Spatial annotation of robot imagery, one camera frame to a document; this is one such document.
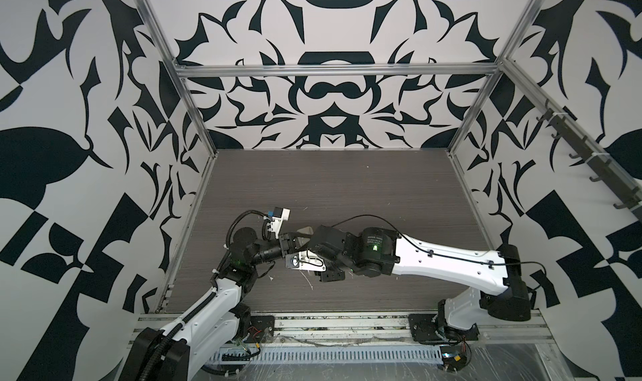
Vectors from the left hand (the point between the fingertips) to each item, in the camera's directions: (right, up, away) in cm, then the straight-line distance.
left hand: (316, 237), depth 71 cm
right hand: (-1, -4, -3) cm, 6 cm away
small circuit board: (+39, -34, 0) cm, 51 cm away
